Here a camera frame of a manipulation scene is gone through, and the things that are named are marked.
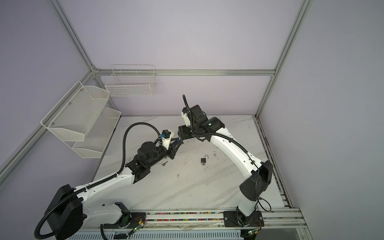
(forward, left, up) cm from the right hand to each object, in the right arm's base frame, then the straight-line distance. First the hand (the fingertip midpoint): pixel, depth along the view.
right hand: (181, 131), depth 75 cm
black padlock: (-1, -12, -28) cm, 30 cm away
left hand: (-3, +1, -4) cm, 5 cm away
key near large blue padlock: (-5, +14, -27) cm, 30 cm away
